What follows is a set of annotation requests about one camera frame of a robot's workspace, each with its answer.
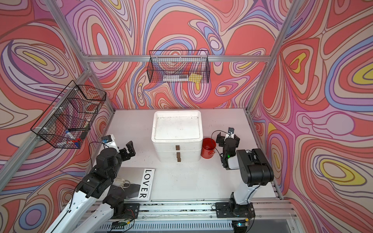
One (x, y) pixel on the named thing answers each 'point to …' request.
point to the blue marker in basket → (69, 134)
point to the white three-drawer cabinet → (177, 135)
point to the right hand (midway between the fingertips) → (227, 136)
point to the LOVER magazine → (138, 185)
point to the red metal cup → (208, 149)
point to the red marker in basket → (76, 141)
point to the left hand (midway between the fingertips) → (125, 144)
